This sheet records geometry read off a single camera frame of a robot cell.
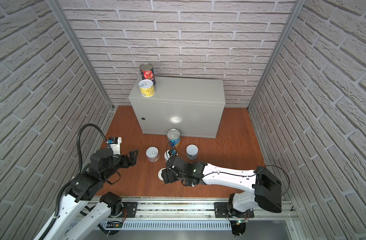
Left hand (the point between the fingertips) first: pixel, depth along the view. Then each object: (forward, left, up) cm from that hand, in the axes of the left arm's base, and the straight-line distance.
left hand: (130, 149), depth 72 cm
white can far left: (+5, -8, -15) cm, 18 cm away
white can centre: (+3, -16, -14) cm, 22 cm away
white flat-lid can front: (-7, -13, -15) cm, 21 cm away
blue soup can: (+15, -20, -12) cm, 28 cm away
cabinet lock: (+24, -2, -4) cm, 24 cm away
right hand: (-9, -18, -10) cm, 22 cm away
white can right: (+6, -32, -16) cm, 36 cm away
